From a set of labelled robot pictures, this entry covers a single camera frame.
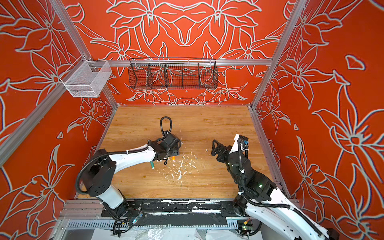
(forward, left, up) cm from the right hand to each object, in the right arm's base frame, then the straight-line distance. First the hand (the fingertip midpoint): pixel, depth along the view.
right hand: (216, 143), depth 68 cm
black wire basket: (+53, +24, +4) cm, 58 cm away
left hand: (+9, +22, -20) cm, 31 cm away
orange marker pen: (+5, +23, -24) cm, 34 cm away
